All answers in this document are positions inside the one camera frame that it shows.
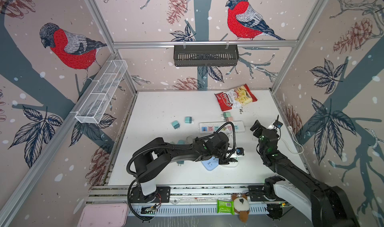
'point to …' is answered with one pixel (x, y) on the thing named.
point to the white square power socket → (231, 164)
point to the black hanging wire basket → (187, 55)
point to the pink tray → (104, 215)
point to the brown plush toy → (241, 206)
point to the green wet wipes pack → (225, 207)
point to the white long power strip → (211, 127)
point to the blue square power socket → (211, 163)
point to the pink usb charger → (229, 119)
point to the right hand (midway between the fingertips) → (262, 125)
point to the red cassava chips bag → (235, 97)
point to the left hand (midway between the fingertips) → (237, 158)
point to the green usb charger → (226, 114)
